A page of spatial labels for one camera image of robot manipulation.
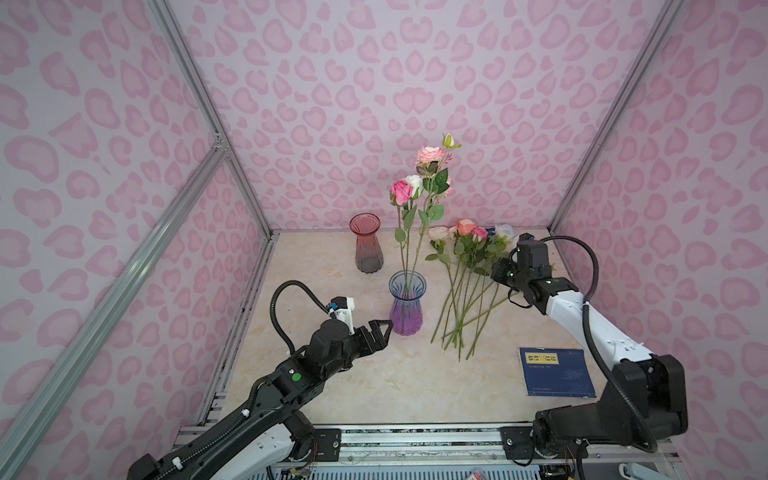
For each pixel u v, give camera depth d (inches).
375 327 26.1
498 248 41.7
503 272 30.4
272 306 21.7
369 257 40.3
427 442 29.5
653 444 15.3
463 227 43.5
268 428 23.5
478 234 41.9
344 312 26.8
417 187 28.5
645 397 16.4
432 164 27.3
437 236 44.8
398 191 27.2
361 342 25.6
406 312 33.3
